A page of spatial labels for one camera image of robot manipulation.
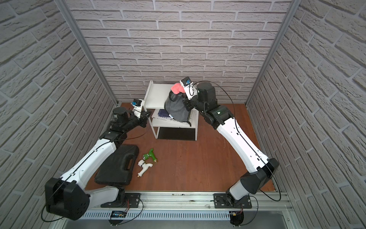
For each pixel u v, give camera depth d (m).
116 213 0.72
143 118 0.67
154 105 0.73
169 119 0.85
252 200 0.74
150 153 0.89
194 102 0.57
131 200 0.74
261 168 0.40
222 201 0.74
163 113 0.73
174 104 0.70
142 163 0.84
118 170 0.79
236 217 0.71
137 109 0.64
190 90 0.54
